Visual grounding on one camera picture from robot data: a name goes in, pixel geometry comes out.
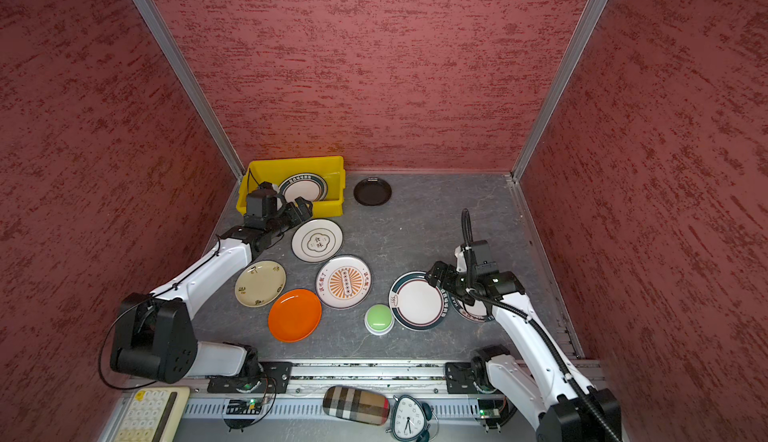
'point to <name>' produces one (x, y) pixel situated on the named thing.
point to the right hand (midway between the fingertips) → (435, 289)
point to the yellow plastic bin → (330, 168)
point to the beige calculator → (153, 414)
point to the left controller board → (244, 406)
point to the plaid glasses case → (357, 405)
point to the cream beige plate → (259, 283)
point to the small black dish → (372, 192)
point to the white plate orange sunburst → (343, 281)
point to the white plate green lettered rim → (477, 312)
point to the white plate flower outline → (317, 240)
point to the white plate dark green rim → (416, 303)
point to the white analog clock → (409, 417)
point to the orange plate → (295, 315)
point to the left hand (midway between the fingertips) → (302, 214)
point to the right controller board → (491, 408)
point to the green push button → (379, 319)
